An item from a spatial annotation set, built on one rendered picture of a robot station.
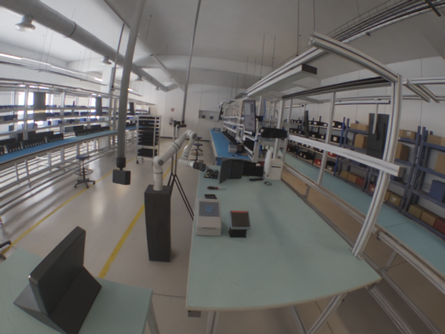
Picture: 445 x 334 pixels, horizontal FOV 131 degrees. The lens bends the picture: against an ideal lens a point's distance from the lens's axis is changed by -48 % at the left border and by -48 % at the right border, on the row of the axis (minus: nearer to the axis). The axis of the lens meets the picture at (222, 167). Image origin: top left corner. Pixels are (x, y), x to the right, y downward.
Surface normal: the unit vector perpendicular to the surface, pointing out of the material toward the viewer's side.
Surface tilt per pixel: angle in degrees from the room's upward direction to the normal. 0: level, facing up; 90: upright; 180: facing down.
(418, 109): 90
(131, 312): 0
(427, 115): 90
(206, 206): 30
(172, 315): 0
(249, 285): 0
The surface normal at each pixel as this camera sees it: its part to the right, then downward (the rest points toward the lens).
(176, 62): 0.08, 0.25
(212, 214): 0.15, -0.71
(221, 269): 0.11, -0.97
